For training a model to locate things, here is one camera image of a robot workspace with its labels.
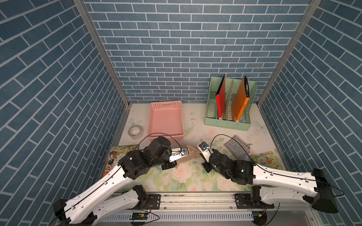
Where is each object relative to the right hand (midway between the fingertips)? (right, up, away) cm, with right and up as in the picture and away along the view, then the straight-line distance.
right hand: (201, 154), depth 73 cm
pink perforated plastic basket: (-24, +18, +30) cm, 42 cm away
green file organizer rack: (+26, +43, +32) cm, 60 cm away
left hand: (-10, +2, -5) cm, 12 cm away
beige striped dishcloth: (-4, -1, +4) cm, 5 cm away
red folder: (+14, +31, +14) cm, 36 cm away
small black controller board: (-32, -32, -1) cm, 45 cm away
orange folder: (+26, +31, +13) cm, 43 cm away
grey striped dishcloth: (+28, -2, +19) cm, 34 cm away
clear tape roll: (-45, +8, +28) cm, 54 cm away
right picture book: (+44, -8, +16) cm, 48 cm away
